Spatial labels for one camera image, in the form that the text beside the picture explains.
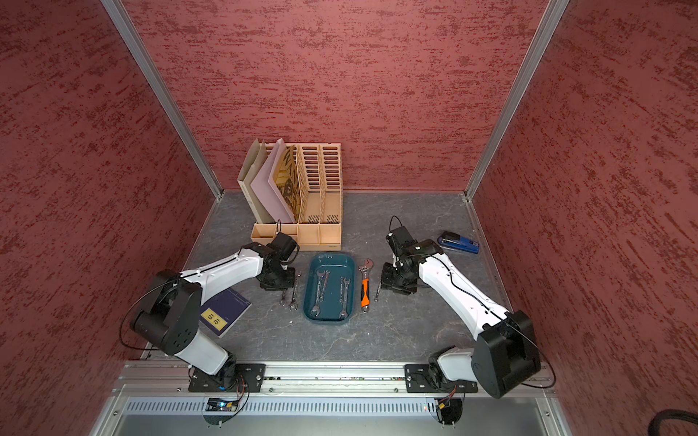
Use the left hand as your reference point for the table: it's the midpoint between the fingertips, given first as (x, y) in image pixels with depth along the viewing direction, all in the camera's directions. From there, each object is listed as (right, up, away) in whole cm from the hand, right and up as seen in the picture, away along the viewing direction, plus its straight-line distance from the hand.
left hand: (284, 290), depth 89 cm
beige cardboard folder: (-10, +42, -1) cm, 43 cm away
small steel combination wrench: (+32, -2, +3) cm, 32 cm away
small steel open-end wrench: (0, -3, -3) cm, 4 cm away
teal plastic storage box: (+15, 0, +2) cm, 15 cm away
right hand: (+33, +2, -9) cm, 34 cm away
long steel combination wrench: (+11, -6, -3) cm, 13 cm away
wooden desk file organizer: (+10, +22, +10) cm, 26 cm away
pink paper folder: (-6, +28, +5) cm, 29 cm away
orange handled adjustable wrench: (+27, -3, +1) cm, 28 cm away
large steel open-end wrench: (+3, -4, -1) cm, 5 cm away
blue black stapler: (+62, +16, +14) cm, 65 cm away
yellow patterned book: (-1, +38, +14) cm, 40 cm away
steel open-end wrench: (+21, -7, -3) cm, 22 cm away
